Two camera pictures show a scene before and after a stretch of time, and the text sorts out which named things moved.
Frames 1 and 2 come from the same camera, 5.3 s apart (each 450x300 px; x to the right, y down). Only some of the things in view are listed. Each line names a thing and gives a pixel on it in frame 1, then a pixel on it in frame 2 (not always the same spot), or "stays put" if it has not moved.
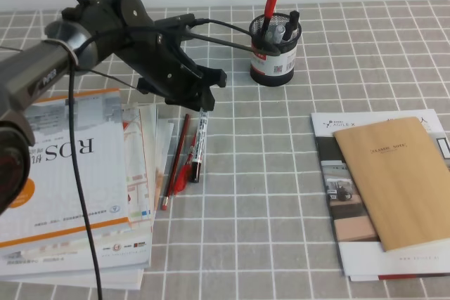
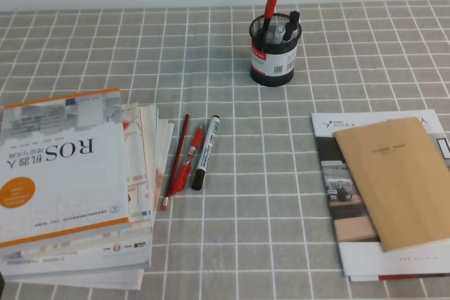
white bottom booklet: [130, 278] stays put
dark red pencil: [174, 168] stays put
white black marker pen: [200, 145] → [200, 173]
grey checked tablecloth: [247, 212] stays put
